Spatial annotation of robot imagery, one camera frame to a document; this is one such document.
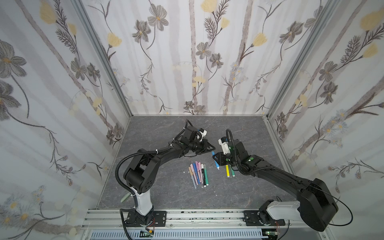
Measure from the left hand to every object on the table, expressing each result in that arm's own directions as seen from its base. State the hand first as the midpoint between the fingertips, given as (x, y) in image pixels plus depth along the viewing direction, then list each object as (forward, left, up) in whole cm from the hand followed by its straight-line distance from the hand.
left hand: (212, 145), depth 84 cm
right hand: (-5, +1, -1) cm, 5 cm away
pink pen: (-10, +6, -16) cm, 19 cm away
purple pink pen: (-9, +8, -15) cm, 19 cm away
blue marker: (-11, -1, -1) cm, 11 cm away
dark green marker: (-12, +3, -15) cm, 19 cm away
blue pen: (-11, +9, -15) cm, 20 cm away
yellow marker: (-10, -10, -15) cm, 20 cm away
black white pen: (-12, +5, -15) cm, 20 cm away
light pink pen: (-5, +12, -16) cm, 20 cm away
